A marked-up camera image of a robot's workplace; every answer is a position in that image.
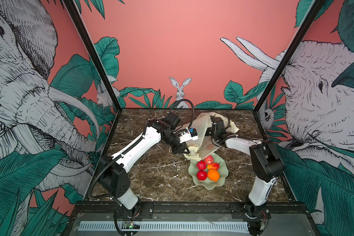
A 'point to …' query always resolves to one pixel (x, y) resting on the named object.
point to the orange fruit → (213, 174)
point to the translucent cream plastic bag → (205, 144)
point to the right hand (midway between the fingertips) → (199, 124)
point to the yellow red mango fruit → (214, 165)
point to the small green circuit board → (131, 224)
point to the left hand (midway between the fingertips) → (188, 150)
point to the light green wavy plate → (207, 184)
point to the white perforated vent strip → (165, 226)
